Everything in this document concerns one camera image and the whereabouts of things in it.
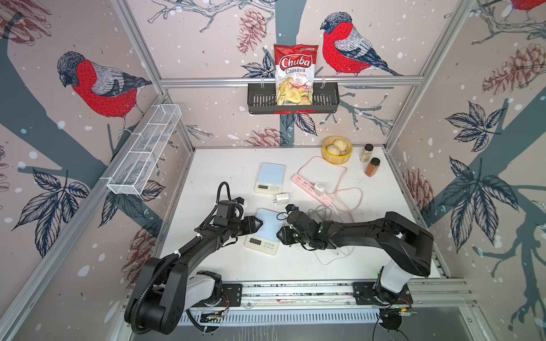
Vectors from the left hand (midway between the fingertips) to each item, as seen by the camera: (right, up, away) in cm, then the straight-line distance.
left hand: (260, 220), depth 87 cm
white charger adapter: (+9, +7, +8) cm, 15 cm away
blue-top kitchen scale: (+3, -7, -3) cm, 8 cm away
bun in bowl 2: (+42, +35, +28) cm, 61 cm away
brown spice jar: (+55, +22, +16) cm, 61 cm away
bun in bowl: (+37, +32, +24) cm, 55 cm away
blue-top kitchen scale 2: (+3, +16, +20) cm, 26 cm away
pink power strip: (+22, +12, +14) cm, 29 cm away
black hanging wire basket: (0, +53, +8) cm, 54 cm away
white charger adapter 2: (+26, +12, +6) cm, 29 cm away
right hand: (+8, -6, -1) cm, 10 cm away
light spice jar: (+54, +30, +23) cm, 66 cm away
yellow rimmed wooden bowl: (+39, +26, +24) cm, 52 cm away
